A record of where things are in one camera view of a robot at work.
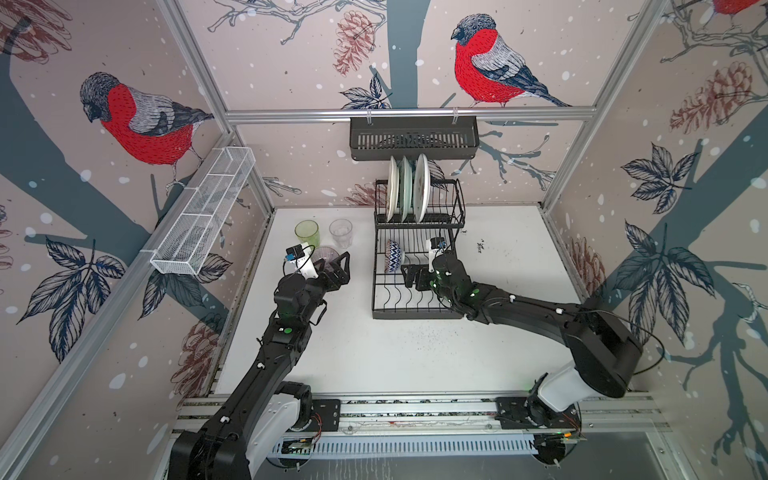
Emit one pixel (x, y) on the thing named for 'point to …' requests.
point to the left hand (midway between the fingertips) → (336, 257)
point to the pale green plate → (405, 188)
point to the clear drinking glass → (341, 230)
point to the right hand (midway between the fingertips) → (411, 269)
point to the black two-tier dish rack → (414, 221)
